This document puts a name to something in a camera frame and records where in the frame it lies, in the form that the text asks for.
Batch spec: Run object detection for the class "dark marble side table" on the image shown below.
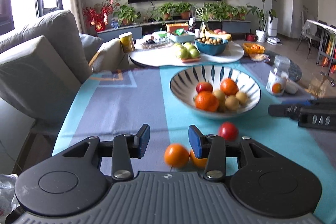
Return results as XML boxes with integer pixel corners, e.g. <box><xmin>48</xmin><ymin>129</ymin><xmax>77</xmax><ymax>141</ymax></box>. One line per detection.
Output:
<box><xmin>265</xmin><ymin>50</ymin><xmax>302</xmax><ymax>82</ymax></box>

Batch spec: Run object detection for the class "tray of green apples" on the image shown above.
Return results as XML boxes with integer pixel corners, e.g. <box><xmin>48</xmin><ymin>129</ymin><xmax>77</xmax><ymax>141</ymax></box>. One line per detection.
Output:
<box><xmin>177</xmin><ymin>42</ymin><xmax>201</xmax><ymax>63</ymax></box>

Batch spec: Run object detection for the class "brown kiwi fruit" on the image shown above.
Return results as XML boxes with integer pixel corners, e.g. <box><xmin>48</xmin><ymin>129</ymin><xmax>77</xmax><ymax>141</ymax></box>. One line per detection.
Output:
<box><xmin>225</xmin><ymin>96</ymin><xmax>240</xmax><ymax>111</ymax></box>

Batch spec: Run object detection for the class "banana bunch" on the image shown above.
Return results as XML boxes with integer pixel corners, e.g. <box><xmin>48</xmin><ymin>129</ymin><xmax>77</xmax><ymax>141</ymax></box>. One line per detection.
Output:
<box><xmin>202</xmin><ymin>27</ymin><xmax>232</xmax><ymax>41</ymax></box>

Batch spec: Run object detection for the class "red flower decoration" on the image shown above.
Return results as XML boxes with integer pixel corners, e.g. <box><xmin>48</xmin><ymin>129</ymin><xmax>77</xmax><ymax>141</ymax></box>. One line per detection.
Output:
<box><xmin>82</xmin><ymin>0</ymin><xmax>118</xmax><ymax>32</ymax></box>

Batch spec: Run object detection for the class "orange tangerine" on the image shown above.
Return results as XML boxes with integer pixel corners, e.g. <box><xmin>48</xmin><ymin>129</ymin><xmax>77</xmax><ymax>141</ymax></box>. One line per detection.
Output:
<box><xmin>163</xmin><ymin>143</ymin><xmax>190</xmax><ymax>168</ymax></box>
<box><xmin>195</xmin><ymin>91</ymin><xmax>219</xmax><ymax>112</ymax></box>
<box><xmin>220</xmin><ymin>78</ymin><xmax>239</xmax><ymax>96</ymax></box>

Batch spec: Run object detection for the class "white snack tray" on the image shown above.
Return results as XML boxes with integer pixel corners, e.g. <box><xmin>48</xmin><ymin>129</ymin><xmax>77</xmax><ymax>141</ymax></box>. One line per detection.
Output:
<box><xmin>169</xmin><ymin>31</ymin><xmax>195</xmax><ymax>43</ymax></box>

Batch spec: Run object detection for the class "blue bowl of longans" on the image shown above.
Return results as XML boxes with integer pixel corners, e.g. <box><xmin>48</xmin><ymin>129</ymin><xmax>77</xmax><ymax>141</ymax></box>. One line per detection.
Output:
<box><xmin>195</xmin><ymin>37</ymin><xmax>229</xmax><ymax>56</ymax></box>

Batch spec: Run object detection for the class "grey tv cabinet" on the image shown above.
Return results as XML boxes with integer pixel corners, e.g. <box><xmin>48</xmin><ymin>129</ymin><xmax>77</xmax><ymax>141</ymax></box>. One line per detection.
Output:
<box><xmin>97</xmin><ymin>19</ymin><xmax>251</xmax><ymax>42</ymax></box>

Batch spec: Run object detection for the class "red apple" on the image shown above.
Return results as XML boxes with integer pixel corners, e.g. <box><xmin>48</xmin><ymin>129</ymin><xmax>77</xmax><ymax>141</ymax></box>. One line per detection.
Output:
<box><xmin>218</xmin><ymin>122</ymin><xmax>239</xmax><ymax>141</ymax></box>
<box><xmin>195</xmin><ymin>82</ymin><xmax>213</xmax><ymax>93</ymax></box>

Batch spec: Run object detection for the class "clear snack jar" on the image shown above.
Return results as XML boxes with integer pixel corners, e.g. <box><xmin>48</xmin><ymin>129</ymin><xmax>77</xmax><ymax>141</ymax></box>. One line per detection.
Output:
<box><xmin>266</xmin><ymin>55</ymin><xmax>290</xmax><ymax>97</ymax></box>

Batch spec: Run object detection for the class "drinking glass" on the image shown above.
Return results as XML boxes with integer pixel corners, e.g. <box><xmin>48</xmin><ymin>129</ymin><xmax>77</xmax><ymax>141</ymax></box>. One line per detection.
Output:
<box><xmin>307</xmin><ymin>76</ymin><xmax>330</xmax><ymax>98</ymax></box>

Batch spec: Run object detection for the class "white blue striped bowl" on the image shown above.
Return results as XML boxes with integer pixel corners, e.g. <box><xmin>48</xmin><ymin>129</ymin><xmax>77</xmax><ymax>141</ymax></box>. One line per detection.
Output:
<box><xmin>170</xmin><ymin>65</ymin><xmax>261</xmax><ymax>120</ymax></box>

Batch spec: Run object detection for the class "tall potted plant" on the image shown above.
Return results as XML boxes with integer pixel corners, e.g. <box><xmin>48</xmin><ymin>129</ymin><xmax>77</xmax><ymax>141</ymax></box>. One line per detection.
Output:
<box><xmin>247</xmin><ymin>0</ymin><xmax>276</xmax><ymax>43</ymax></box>

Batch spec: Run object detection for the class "blue patterned tablecloth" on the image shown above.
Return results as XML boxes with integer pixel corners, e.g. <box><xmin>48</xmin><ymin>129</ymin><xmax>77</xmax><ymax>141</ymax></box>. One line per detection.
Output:
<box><xmin>54</xmin><ymin>63</ymin><xmax>335</xmax><ymax>223</ymax></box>

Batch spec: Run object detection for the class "round white coffee table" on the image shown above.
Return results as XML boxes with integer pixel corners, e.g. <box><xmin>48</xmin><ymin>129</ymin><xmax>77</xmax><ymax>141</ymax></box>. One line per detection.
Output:
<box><xmin>129</xmin><ymin>42</ymin><xmax>244</xmax><ymax>67</ymax></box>

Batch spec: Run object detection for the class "yellow tin can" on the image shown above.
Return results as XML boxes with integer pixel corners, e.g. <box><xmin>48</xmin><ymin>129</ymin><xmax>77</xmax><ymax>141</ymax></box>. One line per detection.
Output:
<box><xmin>119</xmin><ymin>32</ymin><xmax>135</xmax><ymax>53</ymax></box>

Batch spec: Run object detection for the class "grey sofa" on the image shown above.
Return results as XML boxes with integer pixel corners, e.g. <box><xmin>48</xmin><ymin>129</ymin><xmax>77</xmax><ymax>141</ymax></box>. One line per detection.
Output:
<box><xmin>1</xmin><ymin>10</ymin><xmax>129</xmax><ymax>123</ymax></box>

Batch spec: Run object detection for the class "pink snack dish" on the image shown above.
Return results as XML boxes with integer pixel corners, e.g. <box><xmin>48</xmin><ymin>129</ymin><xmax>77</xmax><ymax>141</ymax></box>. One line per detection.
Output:
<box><xmin>249</xmin><ymin>53</ymin><xmax>270</xmax><ymax>63</ymax></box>

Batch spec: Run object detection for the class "orange basket of tangerines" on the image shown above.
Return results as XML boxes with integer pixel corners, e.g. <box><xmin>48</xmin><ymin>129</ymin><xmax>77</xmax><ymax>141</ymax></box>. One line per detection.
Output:
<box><xmin>243</xmin><ymin>43</ymin><xmax>265</xmax><ymax>55</ymax></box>

